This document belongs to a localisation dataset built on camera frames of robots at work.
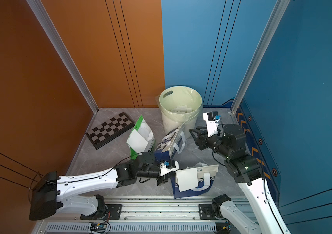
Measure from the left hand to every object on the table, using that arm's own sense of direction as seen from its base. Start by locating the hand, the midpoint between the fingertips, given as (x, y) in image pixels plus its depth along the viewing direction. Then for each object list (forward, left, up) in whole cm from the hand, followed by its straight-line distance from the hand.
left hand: (179, 171), depth 68 cm
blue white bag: (+15, +2, +1) cm, 15 cm away
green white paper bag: (+24, +20, 0) cm, 31 cm away
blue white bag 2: (-3, -11, +3) cm, 12 cm away
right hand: (+12, -6, +17) cm, 22 cm away
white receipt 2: (+15, +22, 0) cm, 27 cm away
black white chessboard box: (+31, +52, -16) cm, 62 cm away
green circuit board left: (-20, +40, -22) cm, 50 cm away
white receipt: (-4, -3, +2) cm, 6 cm away
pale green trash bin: (+51, -2, -6) cm, 52 cm away
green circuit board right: (-20, -25, -19) cm, 37 cm away
